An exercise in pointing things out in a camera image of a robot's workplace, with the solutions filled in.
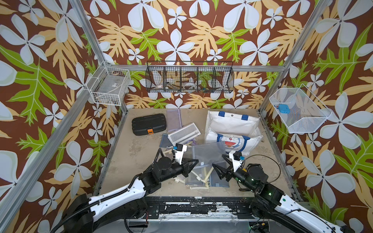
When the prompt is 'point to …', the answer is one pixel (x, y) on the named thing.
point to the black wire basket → (190, 76)
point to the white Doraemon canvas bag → (239, 132)
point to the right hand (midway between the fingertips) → (216, 160)
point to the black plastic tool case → (148, 124)
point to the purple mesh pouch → (174, 119)
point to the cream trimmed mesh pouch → (192, 181)
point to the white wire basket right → (301, 111)
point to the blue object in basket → (284, 108)
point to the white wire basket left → (108, 85)
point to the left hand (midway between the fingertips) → (199, 160)
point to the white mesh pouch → (184, 135)
